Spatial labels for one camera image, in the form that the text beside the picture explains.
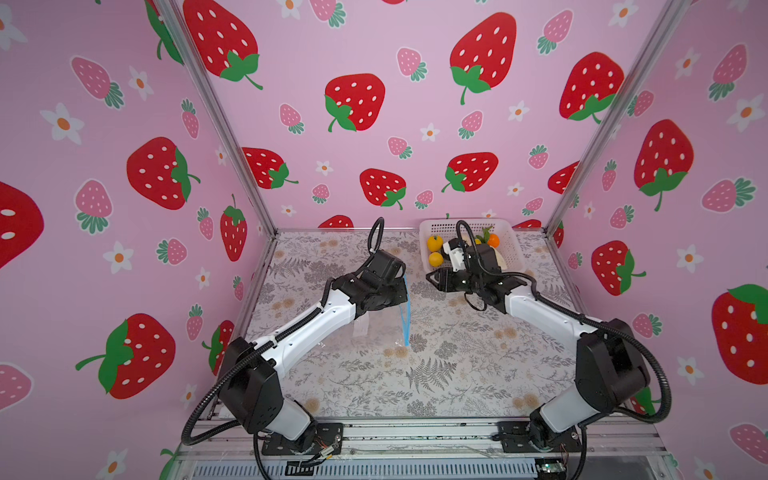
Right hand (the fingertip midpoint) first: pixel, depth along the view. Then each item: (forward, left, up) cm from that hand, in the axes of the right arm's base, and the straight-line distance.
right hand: (430, 274), depth 86 cm
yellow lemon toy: (+17, -2, -13) cm, 21 cm away
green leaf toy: (+30, -20, -11) cm, 38 cm away
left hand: (-7, +6, +1) cm, 10 cm away
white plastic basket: (+32, -27, -9) cm, 43 cm away
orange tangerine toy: (+29, -24, -12) cm, 39 cm away
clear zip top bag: (-10, +11, -16) cm, 22 cm away
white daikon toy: (+19, -25, -13) cm, 34 cm away
